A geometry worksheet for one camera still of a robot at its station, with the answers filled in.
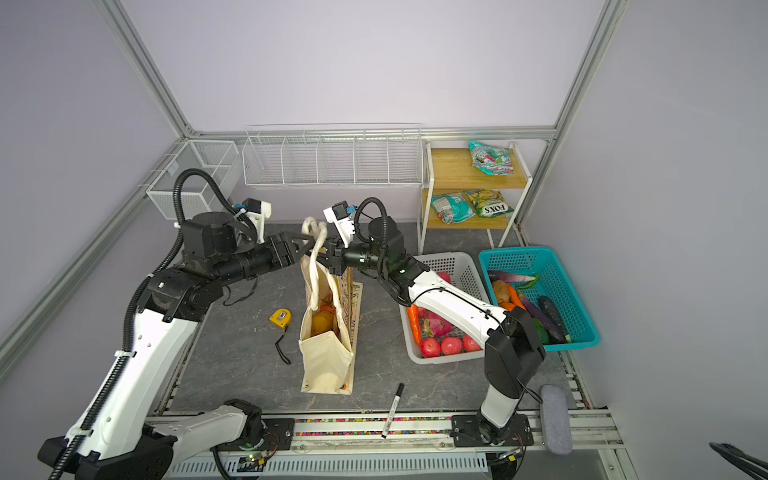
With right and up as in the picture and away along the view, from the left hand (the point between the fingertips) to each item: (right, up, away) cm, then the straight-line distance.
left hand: (306, 248), depth 63 cm
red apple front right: (+40, -27, +20) cm, 52 cm away
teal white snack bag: (+38, +14, +36) cm, 54 cm away
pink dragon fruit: (+30, -22, +21) cm, 42 cm away
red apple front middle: (+35, -27, +20) cm, 48 cm away
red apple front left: (+29, -28, +20) cm, 44 cm away
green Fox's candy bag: (+51, +16, +38) cm, 66 cm away
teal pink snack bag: (+47, +26, +24) cm, 59 cm away
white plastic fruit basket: (+40, -7, +35) cm, 54 cm away
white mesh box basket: (-43, +31, +40) cm, 66 cm away
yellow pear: (-1, -20, +18) cm, 27 cm away
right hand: (-1, -1, +2) cm, 3 cm away
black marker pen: (+18, -42, +14) cm, 48 cm away
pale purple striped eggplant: (+57, -10, +37) cm, 68 cm away
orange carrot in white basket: (+24, -19, +26) cm, 40 cm away
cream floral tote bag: (+5, -20, -1) cm, 20 cm away
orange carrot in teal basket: (+58, -17, +33) cm, 69 cm away
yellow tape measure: (-17, -22, +30) cm, 41 cm away
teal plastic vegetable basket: (+70, -11, +33) cm, 79 cm away
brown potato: (+54, -13, +33) cm, 64 cm away
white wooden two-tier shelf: (+35, +24, +26) cm, 50 cm away
